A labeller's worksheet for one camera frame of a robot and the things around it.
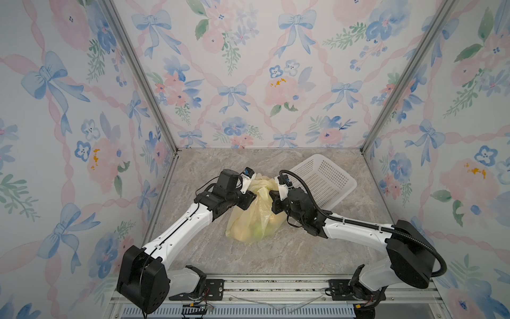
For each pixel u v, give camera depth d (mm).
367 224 501
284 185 692
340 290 732
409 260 419
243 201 704
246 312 703
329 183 1034
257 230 836
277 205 721
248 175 701
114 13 701
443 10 692
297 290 754
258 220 837
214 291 743
